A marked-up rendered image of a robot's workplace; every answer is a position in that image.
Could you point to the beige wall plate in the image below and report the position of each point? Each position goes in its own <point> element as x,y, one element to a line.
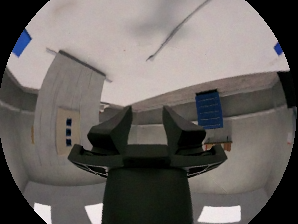
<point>61,127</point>

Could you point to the blue flat rectangular slab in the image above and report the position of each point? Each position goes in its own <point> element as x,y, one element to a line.
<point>278,48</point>

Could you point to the blue rectangular block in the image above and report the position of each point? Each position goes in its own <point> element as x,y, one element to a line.
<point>22,42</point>

